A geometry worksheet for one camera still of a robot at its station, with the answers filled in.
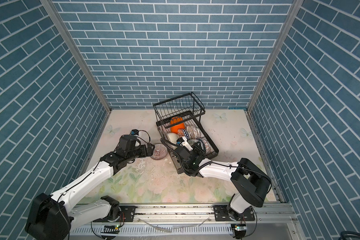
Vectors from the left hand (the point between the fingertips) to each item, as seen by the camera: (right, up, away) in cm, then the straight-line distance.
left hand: (149, 146), depth 84 cm
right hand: (+28, +2, +1) cm, 28 cm away
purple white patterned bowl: (+5, -5, +10) cm, 12 cm away
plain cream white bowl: (+13, +4, +8) cm, 15 cm away
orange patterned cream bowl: (+17, +7, +16) cm, 24 cm away
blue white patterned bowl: (+25, +3, 0) cm, 25 cm away
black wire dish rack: (+23, +24, +12) cm, 35 cm away
